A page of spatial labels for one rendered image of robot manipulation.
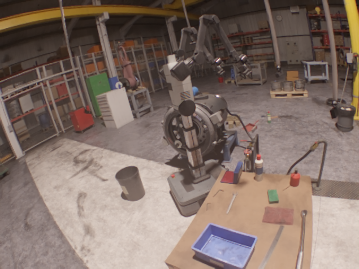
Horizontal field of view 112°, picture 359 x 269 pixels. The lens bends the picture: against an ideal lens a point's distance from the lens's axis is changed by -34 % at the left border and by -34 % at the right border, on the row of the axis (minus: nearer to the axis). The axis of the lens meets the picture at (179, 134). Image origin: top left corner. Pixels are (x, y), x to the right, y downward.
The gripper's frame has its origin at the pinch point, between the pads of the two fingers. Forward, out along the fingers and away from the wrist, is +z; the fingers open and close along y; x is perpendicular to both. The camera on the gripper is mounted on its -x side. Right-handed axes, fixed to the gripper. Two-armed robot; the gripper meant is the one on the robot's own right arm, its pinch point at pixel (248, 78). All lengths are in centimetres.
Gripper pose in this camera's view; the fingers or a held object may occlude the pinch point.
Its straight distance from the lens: 176.3
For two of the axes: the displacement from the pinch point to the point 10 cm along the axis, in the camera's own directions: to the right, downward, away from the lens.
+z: 6.5, 6.3, 4.3
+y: -3.2, -2.9, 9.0
